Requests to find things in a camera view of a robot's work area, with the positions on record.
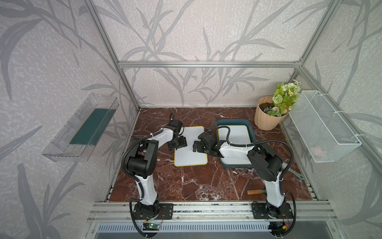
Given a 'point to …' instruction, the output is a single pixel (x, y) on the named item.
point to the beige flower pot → (264, 121)
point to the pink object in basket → (317, 151)
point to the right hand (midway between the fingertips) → (196, 146)
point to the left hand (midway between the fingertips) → (182, 146)
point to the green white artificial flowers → (284, 97)
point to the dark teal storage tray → (235, 122)
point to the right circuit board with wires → (278, 228)
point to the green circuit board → (153, 226)
